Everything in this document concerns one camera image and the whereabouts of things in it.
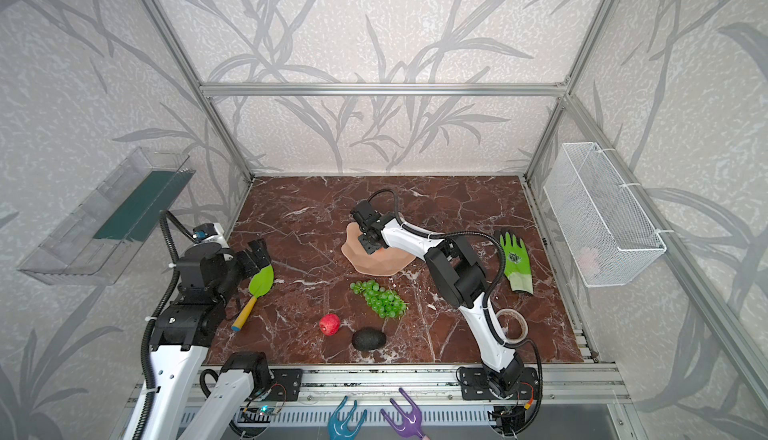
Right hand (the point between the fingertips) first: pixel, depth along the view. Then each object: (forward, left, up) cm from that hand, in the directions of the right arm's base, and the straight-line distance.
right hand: (375, 228), depth 100 cm
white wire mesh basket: (-24, -52, +31) cm, 65 cm away
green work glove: (-12, -46, -2) cm, 47 cm away
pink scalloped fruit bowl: (-12, -2, -2) cm, 12 cm away
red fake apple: (-32, +10, +2) cm, 33 cm away
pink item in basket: (-22, -55, +18) cm, 62 cm away
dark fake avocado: (-35, 0, +1) cm, 35 cm away
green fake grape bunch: (-25, -4, 0) cm, 26 cm away
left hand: (-17, +27, +22) cm, 39 cm away
